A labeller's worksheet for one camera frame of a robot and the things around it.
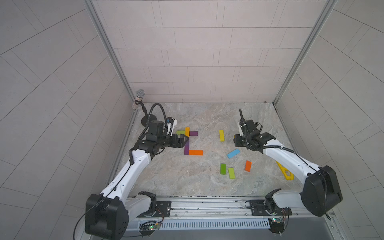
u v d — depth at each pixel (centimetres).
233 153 91
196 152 91
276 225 69
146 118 105
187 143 93
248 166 85
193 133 99
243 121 73
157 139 60
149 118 112
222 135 98
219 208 72
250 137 63
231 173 83
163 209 71
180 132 99
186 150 91
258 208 71
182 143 68
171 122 71
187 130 99
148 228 66
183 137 70
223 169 85
